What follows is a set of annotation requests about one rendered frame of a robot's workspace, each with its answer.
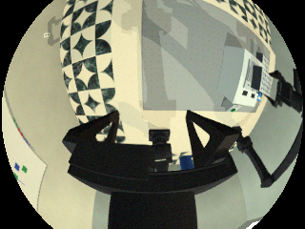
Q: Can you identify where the white box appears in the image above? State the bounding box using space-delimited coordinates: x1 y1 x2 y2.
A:
217 46 266 112

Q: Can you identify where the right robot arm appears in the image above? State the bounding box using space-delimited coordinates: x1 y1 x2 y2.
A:
236 69 303 188

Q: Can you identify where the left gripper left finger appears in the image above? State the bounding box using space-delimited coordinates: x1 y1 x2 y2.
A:
67 111 120 142

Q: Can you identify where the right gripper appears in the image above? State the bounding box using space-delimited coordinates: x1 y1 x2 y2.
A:
265 70 285 108

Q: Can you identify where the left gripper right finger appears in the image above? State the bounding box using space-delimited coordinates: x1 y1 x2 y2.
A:
186 110 239 168

